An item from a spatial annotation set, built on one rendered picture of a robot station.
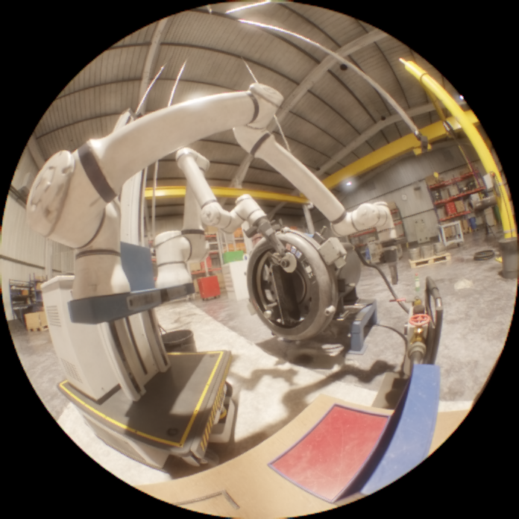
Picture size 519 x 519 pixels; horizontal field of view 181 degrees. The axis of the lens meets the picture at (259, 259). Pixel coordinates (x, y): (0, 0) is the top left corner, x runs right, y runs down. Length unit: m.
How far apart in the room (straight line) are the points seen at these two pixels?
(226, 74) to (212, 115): 7.60
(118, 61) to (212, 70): 3.75
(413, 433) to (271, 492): 0.18
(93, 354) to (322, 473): 0.79
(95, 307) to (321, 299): 0.88
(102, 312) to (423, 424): 0.52
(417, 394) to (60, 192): 0.51
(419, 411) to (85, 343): 0.87
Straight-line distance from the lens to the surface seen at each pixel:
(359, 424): 0.32
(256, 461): 0.30
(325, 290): 0.85
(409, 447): 0.17
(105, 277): 0.45
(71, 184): 0.35
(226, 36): 7.80
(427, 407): 0.20
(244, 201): 0.80
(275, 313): 1.04
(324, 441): 0.30
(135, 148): 0.37
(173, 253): 0.83
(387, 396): 0.99
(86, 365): 0.81
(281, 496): 0.28
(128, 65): 8.14
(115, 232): 0.51
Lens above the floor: 0.74
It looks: 4 degrees up
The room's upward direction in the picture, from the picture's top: 11 degrees counter-clockwise
